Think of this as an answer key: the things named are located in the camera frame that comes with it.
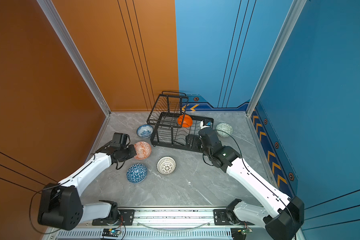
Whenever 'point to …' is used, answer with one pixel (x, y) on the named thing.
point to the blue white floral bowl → (145, 131)
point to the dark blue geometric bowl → (136, 173)
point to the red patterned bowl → (143, 150)
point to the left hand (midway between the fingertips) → (135, 150)
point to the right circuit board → (240, 233)
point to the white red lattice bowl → (166, 165)
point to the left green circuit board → (110, 232)
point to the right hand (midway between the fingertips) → (192, 138)
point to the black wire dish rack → (170, 124)
